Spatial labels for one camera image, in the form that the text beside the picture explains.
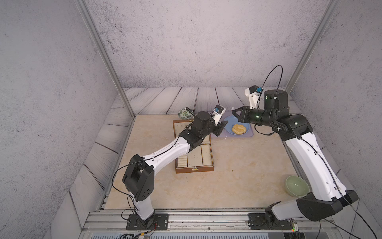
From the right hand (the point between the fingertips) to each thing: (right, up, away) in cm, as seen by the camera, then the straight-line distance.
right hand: (232, 111), depth 64 cm
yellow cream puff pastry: (+15, -8, +42) cm, 46 cm away
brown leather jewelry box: (-13, -26, +26) cm, 39 cm away
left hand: (0, -3, +13) cm, 13 cm away
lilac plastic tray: (+6, -12, +42) cm, 44 cm away
